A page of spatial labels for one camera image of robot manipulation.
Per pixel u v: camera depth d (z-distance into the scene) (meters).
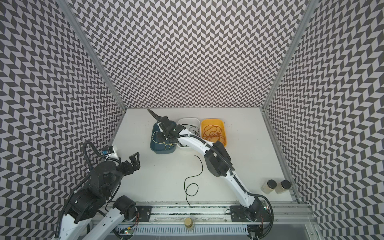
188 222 0.59
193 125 1.08
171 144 0.94
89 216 0.44
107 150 0.56
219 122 1.05
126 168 0.59
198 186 0.82
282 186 0.74
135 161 0.61
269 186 0.74
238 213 0.75
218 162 0.58
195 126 1.08
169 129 0.71
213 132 1.02
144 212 0.72
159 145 0.94
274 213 0.69
